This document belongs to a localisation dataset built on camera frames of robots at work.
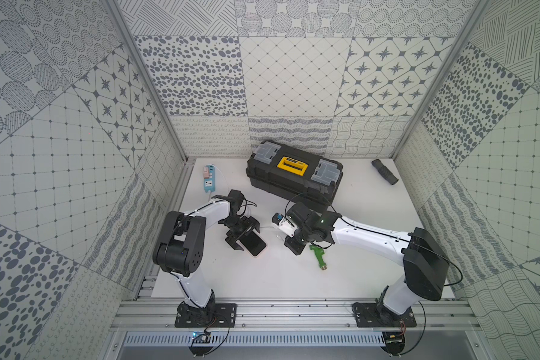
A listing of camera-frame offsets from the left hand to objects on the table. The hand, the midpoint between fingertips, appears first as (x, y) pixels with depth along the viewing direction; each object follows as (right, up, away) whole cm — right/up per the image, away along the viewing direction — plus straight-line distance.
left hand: (250, 234), depth 91 cm
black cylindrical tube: (+66, +27, +21) cm, 74 cm away
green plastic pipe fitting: (+28, -6, -4) cm, 29 cm away
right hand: (+16, -1, -9) cm, 18 cm away
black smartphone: (+1, -3, 0) cm, 3 cm away
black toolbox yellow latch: (+18, +24, 0) cm, 30 cm away
